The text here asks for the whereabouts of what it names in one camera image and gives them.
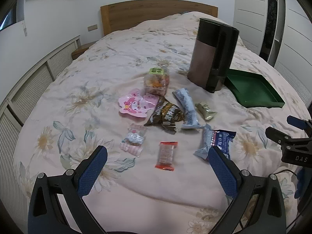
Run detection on dark blue snack packet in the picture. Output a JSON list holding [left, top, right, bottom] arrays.
[[194, 124, 236, 160]]

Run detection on olive green candy packet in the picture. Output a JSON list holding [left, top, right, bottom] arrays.
[[195, 102, 217, 121]]

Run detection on long light blue packet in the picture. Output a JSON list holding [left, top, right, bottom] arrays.
[[172, 88, 204, 129]]

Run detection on small pink candy packet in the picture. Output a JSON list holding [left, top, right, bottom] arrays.
[[120, 124, 147, 157]]

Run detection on red brown candy bar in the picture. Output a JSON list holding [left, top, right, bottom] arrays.
[[155, 141, 178, 171]]

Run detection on brown oat snack packet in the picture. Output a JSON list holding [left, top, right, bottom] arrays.
[[144, 96, 184, 134]]

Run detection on clear bag orange snacks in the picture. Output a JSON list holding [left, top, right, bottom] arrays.
[[143, 66, 170, 96]]

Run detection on pink cartoon character packet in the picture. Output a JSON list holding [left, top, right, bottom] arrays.
[[118, 88, 159, 118]]

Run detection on blue gloved hand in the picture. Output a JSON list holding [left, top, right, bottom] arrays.
[[295, 168, 311, 199]]

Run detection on green tray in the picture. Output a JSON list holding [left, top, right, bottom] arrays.
[[224, 69, 285, 108]]

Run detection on white radiator cover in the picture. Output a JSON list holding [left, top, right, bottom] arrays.
[[0, 35, 82, 142]]

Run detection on white wardrobe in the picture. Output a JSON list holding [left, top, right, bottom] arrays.
[[233, 0, 311, 106]]

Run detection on brown black electric kettle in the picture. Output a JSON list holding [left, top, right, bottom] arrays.
[[187, 18, 239, 93]]

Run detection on floral pink bed duvet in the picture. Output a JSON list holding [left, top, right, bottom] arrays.
[[14, 12, 310, 233]]

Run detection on wooden nightstand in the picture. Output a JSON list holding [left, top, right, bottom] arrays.
[[71, 41, 96, 60]]

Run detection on window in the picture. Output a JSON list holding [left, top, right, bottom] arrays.
[[0, 4, 17, 30]]

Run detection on wooden headboard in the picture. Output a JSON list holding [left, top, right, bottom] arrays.
[[100, 0, 218, 35]]

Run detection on black cable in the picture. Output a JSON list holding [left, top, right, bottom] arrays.
[[275, 169, 299, 179]]

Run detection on wall switch plate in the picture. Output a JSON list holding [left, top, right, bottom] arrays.
[[87, 24, 98, 32]]

